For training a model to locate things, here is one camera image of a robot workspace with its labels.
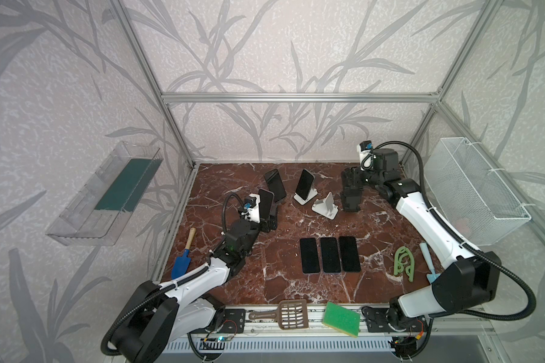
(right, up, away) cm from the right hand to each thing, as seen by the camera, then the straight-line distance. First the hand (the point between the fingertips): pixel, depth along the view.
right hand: (352, 166), depth 82 cm
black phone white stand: (+1, -35, +6) cm, 35 cm away
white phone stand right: (-7, -17, +13) cm, 22 cm away
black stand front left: (+4, -12, +14) cm, 20 cm away
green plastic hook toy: (+23, -35, +6) cm, 42 cm away
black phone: (-30, -7, +28) cm, 42 cm away
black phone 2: (-7, -35, +6) cm, 36 cm away
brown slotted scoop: (-22, -51, -7) cm, 56 cm away
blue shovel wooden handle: (-65, -38, +4) cm, 76 cm away
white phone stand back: (-13, -11, +18) cm, 24 cm away
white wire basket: (+30, -9, -16) cm, 35 cm away
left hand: (-31, -14, -2) cm, 34 cm away
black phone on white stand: (-16, -7, +16) cm, 24 cm away
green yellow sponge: (-6, -50, -10) cm, 52 cm away
